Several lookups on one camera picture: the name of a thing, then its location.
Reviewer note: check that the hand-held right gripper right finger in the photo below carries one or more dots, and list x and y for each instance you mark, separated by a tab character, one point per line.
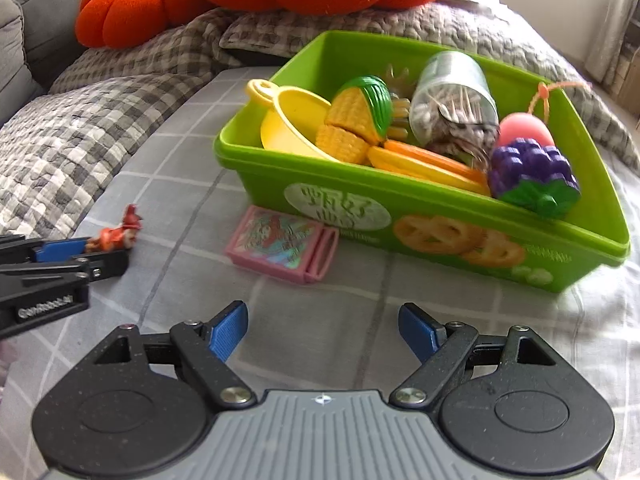
417	330

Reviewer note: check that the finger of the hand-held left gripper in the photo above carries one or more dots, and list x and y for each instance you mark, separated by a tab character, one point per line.
60	250
107	265

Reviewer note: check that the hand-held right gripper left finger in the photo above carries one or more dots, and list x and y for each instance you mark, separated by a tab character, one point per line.
230	332

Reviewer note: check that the small red figurine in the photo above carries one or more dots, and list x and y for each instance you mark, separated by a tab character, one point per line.
117	236

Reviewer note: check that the pink card box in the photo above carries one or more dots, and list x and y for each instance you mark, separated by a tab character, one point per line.
275	245

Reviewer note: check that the green plastic box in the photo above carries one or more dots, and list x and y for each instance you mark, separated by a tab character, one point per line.
350	210

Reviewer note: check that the orange yellow toy slice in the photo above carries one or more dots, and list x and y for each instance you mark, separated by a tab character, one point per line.
415	160

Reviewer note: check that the purple toy grapes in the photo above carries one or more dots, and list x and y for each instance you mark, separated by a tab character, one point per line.
525	165

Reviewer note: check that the yellow toy pot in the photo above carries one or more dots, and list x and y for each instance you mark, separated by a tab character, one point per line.
285	125

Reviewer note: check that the yellowish rubber hand toy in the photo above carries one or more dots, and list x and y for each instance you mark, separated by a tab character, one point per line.
400	110

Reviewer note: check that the pink pig squeeze toy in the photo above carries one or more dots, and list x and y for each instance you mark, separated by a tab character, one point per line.
522	130

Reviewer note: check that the toy corn cob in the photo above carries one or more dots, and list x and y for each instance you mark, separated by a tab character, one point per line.
350	110

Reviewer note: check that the clear cotton swab jar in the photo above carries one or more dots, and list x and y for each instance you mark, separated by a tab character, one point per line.
450	95

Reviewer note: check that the grey grid bed sheet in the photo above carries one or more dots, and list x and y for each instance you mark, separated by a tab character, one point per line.
175	185

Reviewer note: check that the grey plaid quilt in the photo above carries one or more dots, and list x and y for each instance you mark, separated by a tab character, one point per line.
75	135

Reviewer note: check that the grey sofa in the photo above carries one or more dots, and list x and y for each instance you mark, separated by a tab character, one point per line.
40	25

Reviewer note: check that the beige curtain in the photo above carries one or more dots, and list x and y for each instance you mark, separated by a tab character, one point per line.
607	25

